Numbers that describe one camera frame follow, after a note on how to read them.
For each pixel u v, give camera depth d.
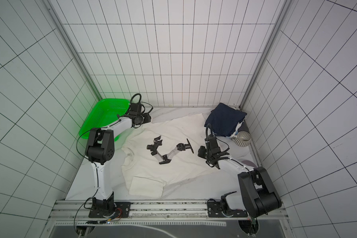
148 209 0.74
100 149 0.56
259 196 0.42
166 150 0.95
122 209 0.72
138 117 0.82
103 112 1.14
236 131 0.97
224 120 1.00
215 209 0.73
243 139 0.92
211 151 0.70
